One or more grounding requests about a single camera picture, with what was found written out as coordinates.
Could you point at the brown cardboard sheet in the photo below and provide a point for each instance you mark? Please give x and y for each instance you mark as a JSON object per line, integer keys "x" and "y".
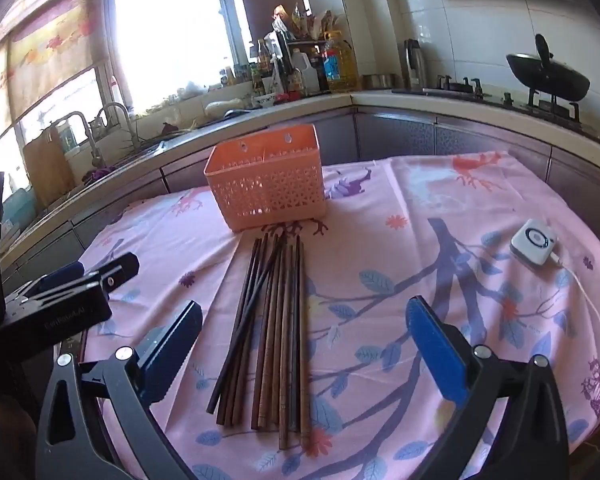
{"x": 267, "y": 5}

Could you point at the yellow cooking oil bottle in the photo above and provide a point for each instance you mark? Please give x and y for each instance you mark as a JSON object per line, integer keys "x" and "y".
{"x": 342, "y": 67}

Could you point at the orange plastic basket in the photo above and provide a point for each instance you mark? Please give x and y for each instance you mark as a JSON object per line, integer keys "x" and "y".
{"x": 265, "y": 190}

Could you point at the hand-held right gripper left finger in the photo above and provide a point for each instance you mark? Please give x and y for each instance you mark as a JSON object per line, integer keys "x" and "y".
{"x": 172, "y": 345}

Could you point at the white square device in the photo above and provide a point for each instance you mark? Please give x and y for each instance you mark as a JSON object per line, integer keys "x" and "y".
{"x": 532, "y": 240}

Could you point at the green carton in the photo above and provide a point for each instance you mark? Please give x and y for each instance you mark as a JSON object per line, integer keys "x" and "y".
{"x": 67, "y": 137}

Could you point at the grey kitchen cabinets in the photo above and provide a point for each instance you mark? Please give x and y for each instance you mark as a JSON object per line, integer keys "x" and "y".
{"x": 405, "y": 135}

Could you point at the row of condiment bottles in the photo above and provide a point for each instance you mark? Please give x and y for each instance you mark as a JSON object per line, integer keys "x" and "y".
{"x": 260, "y": 67}

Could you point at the white plastic jug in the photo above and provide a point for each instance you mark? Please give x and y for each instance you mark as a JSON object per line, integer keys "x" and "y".
{"x": 305, "y": 75}

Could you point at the small steel pot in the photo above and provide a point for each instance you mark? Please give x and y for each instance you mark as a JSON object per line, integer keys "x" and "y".
{"x": 378, "y": 82}

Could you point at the black wok with lid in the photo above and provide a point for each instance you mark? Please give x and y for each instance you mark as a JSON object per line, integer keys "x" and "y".
{"x": 550, "y": 77}

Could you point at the printed window blind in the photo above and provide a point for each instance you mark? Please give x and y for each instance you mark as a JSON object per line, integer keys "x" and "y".
{"x": 45, "y": 45}

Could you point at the curved steel faucet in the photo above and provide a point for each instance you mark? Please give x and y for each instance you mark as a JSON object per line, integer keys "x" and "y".
{"x": 122, "y": 110}
{"x": 82, "y": 120}

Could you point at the black gas stove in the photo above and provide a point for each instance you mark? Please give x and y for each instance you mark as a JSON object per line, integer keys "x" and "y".
{"x": 460, "y": 94}

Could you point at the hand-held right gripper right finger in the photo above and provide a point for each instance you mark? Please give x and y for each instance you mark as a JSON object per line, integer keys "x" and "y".
{"x": 440, "y": 345}

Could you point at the patterned white bowl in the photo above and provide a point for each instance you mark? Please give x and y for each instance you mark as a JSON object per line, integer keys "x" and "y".
{"x": 263, "y": 100}

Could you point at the bundle of wooden chopsticks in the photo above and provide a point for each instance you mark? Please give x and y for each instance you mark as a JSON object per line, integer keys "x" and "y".
{"x": 275, "y": 335}

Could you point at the steel kettle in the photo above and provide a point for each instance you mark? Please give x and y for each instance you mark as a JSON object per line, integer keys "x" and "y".
{"x": 415, "y": 67}

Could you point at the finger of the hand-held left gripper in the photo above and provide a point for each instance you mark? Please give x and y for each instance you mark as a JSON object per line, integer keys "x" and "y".
{"x": 62, "y": 275}
{"x": 120, "y": 270}

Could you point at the wooden cutting board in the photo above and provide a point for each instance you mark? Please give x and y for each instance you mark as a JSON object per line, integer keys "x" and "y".
{"x": 47, "y": 170}

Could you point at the pink floral tablecloth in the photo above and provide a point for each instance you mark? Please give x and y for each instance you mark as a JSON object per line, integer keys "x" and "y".
{"x": 380, "y": 260}

